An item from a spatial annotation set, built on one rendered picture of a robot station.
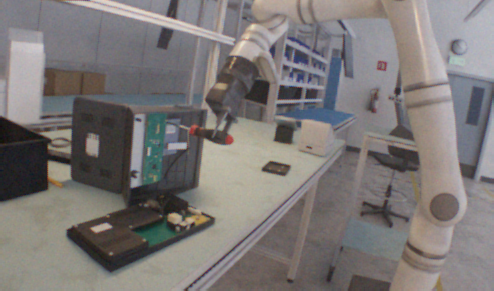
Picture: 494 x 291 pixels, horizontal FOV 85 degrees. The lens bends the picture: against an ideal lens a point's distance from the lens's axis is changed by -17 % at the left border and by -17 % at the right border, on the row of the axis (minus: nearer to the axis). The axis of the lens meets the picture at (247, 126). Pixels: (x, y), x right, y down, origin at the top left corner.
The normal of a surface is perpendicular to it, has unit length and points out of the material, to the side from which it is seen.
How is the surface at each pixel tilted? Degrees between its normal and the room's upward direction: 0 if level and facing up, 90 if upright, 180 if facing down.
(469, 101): 90
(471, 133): 90
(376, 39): 90
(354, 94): 90
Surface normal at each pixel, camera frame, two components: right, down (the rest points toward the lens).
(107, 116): -0.16, 0.14
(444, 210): -0.52, 0.09
